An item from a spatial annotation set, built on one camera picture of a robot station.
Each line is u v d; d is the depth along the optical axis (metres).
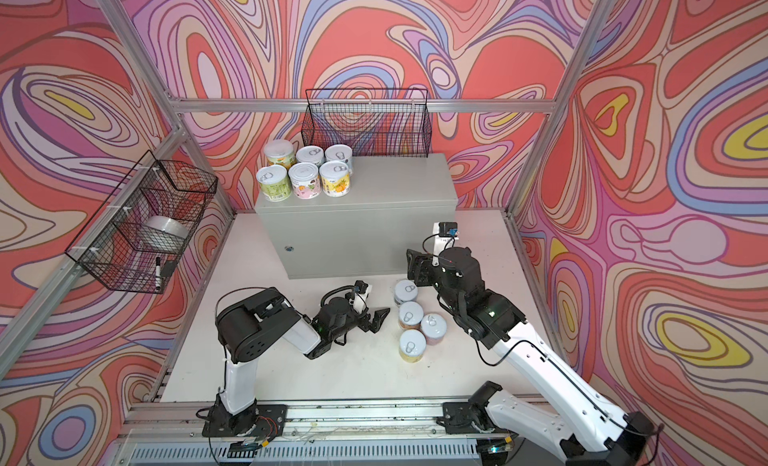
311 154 0.78
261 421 0.73
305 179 0.72
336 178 0.73
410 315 0.86
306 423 0.75
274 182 0.71
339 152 0.78
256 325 0.52
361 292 0.81
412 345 0.80
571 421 0.41
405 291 0.91
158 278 0.72
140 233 0.69
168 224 0.74
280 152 0.75
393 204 0.77
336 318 0.73
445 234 0.57
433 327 0.84
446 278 0.51
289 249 0.87
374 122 0.84
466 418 0.74
